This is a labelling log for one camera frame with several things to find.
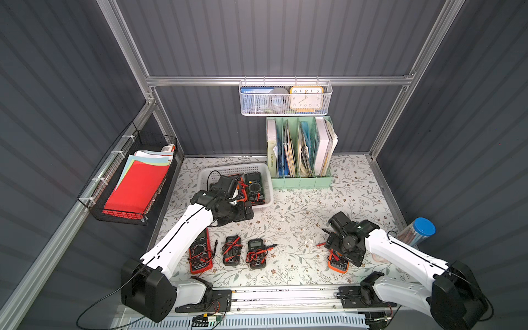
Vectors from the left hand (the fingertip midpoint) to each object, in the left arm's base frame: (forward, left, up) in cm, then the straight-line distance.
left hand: (242, 215), depth 79 cm
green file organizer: (+30, -25, +5) cm, 39 cm away
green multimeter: (+18, -4, -8) cm, 20 cm away
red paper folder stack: (+4, +34, +15) cm, 38 cm away
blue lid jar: (-9, -62, +2) cm, 63 cm away
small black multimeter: (-11, -6, -11) cm, 17 cm away
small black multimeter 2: (-9, +5, -12) cm, 16 cm away
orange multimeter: (-14, -37, -12) cm, 41 cm away
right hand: (-10, -39, -13) cm, 42 cm away
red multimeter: (-11, +17, -12) cm, 23 cm away
